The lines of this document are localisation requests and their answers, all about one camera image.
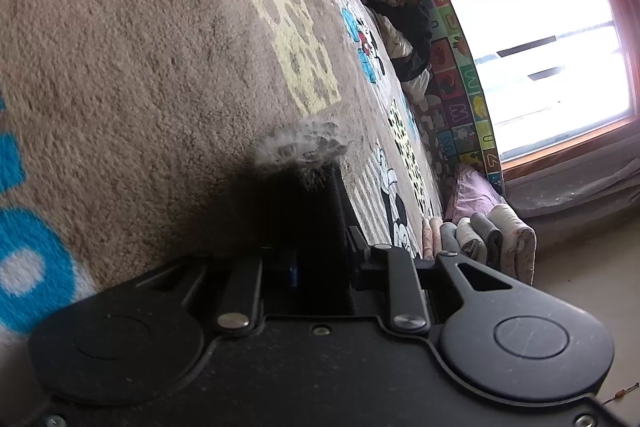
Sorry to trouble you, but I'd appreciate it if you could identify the black garment with grey fringe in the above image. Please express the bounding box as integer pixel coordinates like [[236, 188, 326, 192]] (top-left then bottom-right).
[[247, 118, 369, 317]]

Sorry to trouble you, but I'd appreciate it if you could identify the black and white clothes pile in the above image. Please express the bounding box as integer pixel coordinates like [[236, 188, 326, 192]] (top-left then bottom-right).
[[364, 0, 432, 104]]

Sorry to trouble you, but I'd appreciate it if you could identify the charcoal grey folded garment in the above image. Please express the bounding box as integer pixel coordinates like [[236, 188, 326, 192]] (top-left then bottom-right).
[[439, 222, 461, 254]]

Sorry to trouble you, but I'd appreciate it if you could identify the beige folded garment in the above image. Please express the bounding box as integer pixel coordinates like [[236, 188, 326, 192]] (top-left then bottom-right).
[[422, 217, 442, 260]]

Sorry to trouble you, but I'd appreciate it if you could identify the light grey folded garment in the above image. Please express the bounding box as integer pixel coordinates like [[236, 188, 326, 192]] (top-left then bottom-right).
[[456, 217, 488, 265]]

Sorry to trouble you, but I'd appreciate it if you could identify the dark grey folded garment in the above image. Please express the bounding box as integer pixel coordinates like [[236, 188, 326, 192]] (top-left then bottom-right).
[[471, 212, 503, 270]]

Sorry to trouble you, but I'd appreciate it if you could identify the white patterned folded garment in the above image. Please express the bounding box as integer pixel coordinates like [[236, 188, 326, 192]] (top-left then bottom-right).
[[488, 204, 537, 285]]

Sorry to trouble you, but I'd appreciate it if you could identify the lilac patterned folded garment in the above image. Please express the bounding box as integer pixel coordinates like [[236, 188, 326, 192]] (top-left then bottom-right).
[[444, 164, 504, 225]]

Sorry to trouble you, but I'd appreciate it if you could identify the colourful alphabet foam headboard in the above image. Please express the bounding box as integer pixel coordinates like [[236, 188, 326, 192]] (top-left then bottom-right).
[[404, 0, 504, 195]]

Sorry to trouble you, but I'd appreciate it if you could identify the grey curtain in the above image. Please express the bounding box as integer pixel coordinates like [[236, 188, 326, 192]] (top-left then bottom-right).
[[506, 127, 639, 219]]

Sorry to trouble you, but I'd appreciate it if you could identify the Mickey Mouse plush blanket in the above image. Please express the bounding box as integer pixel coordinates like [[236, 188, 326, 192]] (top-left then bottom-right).
[[1, 0, 437, 426]]

